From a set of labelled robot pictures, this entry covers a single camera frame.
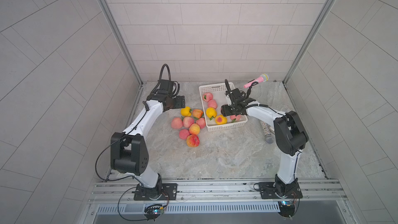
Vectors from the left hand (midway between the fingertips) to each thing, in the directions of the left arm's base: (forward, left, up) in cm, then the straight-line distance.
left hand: (181, 100), depth 89 cm
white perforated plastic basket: (+17, -24, -11) cm, 31 cm away
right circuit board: (-49, -51, -13) cm, 72 cm away
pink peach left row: (-10, +2, -9) cm, 14 cm away
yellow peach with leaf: (-8, -23, -8) cm, 26 cm away
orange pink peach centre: (-13, -8, -9) cm, 18 cm away
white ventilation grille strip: (-49, -44, -14) cm, 67 cm away
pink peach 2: (-5, -32, -10) cm, 34 cm away
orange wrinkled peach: (-3, -9, -9) cm, 13 cm away
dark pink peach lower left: (-16, -2, -11) cm, 19 cm away
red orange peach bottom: (-20, -8, -9) cm, 24 cm away
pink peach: (+5, -19, -9) cm, 21 cm away
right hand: (+1, -27, -10) cm, 29 cm away
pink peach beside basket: (-9, -12, -9) cm, 18 cm away
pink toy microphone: (+10, -48, +9) cm, 50 cm away
